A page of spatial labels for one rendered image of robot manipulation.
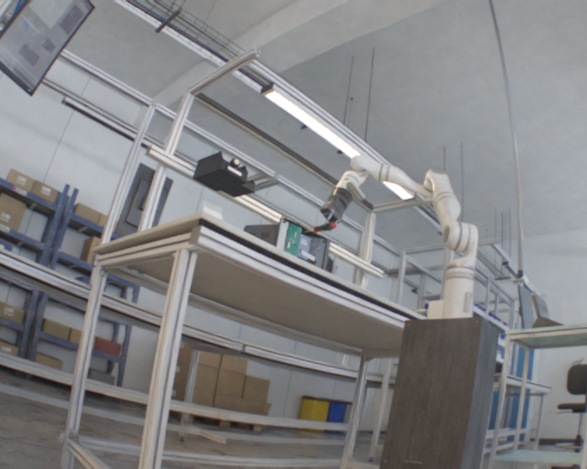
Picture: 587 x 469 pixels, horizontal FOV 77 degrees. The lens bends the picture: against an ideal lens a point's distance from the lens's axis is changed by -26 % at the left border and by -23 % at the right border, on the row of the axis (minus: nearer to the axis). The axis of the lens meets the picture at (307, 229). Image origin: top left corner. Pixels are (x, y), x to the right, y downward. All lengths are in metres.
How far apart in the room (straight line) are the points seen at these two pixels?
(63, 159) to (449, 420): 5.18
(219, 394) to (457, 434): 4.27
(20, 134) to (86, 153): 0.97
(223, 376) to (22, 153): 3.58
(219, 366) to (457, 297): 4.17
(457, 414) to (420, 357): 0.21
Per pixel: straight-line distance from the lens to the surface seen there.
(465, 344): 1.22
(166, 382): 1.21
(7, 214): 4.88
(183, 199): 6.32
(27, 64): 1.92
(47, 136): 5.70
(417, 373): 1.26
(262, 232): 1.74
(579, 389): 4.00
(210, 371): 5.18
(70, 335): 4.99
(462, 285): 1.36
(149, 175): 3.46
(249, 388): 5.54
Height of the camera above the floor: 0.59
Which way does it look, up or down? 21 degrees up
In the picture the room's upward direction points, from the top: 10 degrees clockwise
